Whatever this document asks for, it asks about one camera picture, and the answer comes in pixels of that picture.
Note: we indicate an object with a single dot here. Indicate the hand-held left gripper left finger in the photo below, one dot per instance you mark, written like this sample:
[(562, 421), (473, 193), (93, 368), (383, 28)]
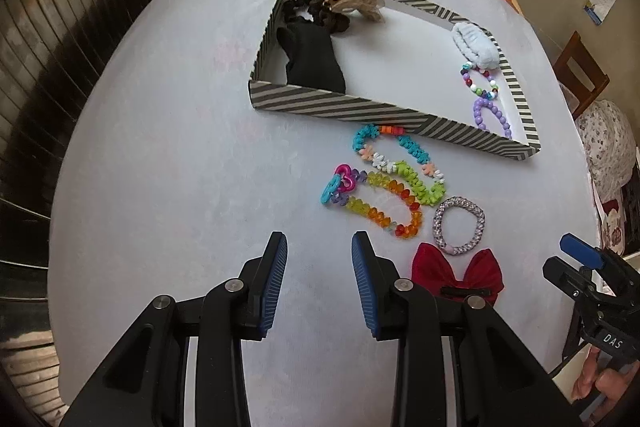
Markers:
[(272, 287)]

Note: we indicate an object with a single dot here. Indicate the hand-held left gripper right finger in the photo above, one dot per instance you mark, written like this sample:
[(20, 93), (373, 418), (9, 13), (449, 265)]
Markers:
[(365, 287)]

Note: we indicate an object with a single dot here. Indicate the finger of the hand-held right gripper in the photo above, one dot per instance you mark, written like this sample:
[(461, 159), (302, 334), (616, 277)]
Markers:
[(570, 279), (580, 249)]

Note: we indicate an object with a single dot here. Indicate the red fabric hair bow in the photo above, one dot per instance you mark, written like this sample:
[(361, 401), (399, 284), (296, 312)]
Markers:
[(435, 272)]

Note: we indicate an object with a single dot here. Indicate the light blue fluffy scrunchie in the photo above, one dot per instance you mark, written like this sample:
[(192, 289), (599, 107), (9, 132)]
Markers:
[(475, 44)]

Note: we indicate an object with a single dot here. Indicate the striped shallow cardboard box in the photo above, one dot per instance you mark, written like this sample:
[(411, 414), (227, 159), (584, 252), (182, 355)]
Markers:
[(400, 57)]

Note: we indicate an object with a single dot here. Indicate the black fabric hair bow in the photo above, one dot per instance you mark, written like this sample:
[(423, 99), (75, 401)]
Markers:
[(312, 57)]

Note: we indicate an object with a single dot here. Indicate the black scrunchie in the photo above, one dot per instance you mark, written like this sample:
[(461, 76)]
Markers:
[(340, 23)]

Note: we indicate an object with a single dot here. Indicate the beige hair bow clip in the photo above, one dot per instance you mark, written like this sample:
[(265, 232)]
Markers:
[(365, 4)]

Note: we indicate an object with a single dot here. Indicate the person's right hand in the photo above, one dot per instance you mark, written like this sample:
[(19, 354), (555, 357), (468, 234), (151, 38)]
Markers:
[(607, 387)]

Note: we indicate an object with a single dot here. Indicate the floral patterned cloth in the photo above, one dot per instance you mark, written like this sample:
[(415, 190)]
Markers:
[(605, 137)]

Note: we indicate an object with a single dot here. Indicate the white tablecloth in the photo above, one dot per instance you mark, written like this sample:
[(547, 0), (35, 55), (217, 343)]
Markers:
[(175, 157)]

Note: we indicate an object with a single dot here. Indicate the wooden chair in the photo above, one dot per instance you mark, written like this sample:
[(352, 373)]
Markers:
[(580, 57)]

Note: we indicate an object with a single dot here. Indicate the dark wooden slatted door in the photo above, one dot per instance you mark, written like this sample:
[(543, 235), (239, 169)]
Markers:
[(75, 7)]

